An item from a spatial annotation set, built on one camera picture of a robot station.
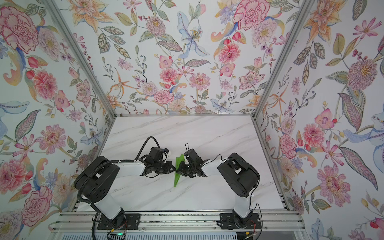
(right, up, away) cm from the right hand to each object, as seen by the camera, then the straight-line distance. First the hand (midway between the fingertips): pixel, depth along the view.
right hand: (174, 171), depth 91 cm
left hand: (+2, +1, 0) cm, 2 cm away
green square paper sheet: (+2, -2, -1) cm, 3 cm away
